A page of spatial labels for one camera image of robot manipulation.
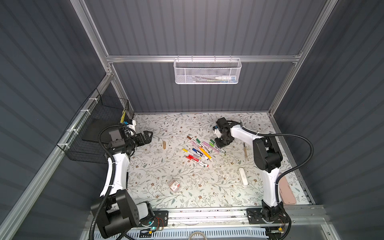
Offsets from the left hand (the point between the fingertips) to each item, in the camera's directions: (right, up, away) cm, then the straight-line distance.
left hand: (144, 134), depth 82 cm
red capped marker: (+31, -17, +11) cm, 37 cm away
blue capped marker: (+30, -12, +14) cm, 36 cm away
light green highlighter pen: (+40, -8, +19) cm, 45 cm away
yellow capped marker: (+26, -13, +15) cm, 33 cm away
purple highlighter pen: (+39, -9, +18) cm, 44 cm away
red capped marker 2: (+29, -18, +12) cm, 36 cm away
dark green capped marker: (+31, -6, +22) cm, 38 cm away
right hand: (+46, -8, +19) cm, 51 cm away
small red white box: (+17, -28, 0) cm, 33 cm away
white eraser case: (+56, -25, +2) cm, 61 cm away
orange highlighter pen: (+37, -15, +14) cm, 42 cm away
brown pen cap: (+7, -8, +20) cm, 22 cm away
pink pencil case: (+78, -32, -3) cm, 84 cm away
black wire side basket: (-24, -2, -14) cm, 27 cm away
